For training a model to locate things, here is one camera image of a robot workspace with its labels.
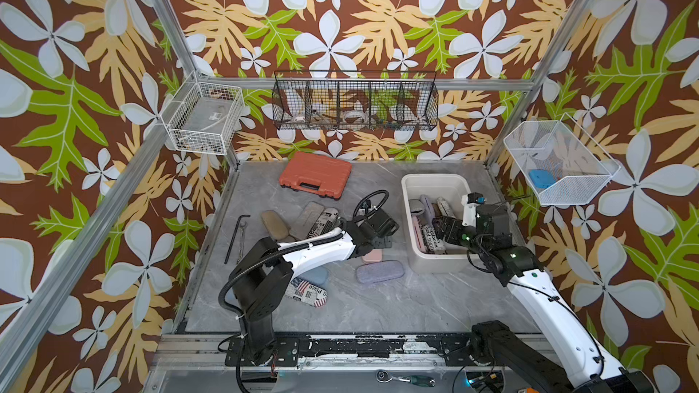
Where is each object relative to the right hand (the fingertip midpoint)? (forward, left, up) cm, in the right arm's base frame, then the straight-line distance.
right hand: (440, 221), depth 79 cm
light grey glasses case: (+10, +43, -17) cm, 47 cm away
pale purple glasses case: (+6, +1, -6) cm, 9 cm away
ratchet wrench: (-37, +9, -18) cm, 42 cm away
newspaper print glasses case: (0, 0, -12) cm, 13 cm away
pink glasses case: (+1, +5, -8) cm, 10 cm away
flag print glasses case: (-15, +40, -16) cm, 46 cm away
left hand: (+2, +18, -10) cm, 20 cm away
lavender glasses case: (-9, +18, -17) cm, 26 cm away
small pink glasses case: (-4, +19, -15) cm, 24 cm away
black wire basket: (+44, +28, +12) cm, 54 cm away
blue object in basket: (+10, -31, +7) cm, 33 cm away
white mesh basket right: (+16, -38, +9) cm, 43 cm away
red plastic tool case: (+34, +41, -15) cm, 55 cm away
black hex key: (+6, +70, -19) cm, 73 cm away
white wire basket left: (+30, +74, +15) cm, 82 cm away
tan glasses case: (+8, +54, -16) cm, 56 cm away
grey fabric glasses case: (+8, +5, -4) cm, 10 cm away
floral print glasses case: (+13, -7, -11) cm, 18 cm away
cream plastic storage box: (+17, -9, -5) cm, 20 cm away
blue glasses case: (-9, +38, -18) cm, 43 cm away
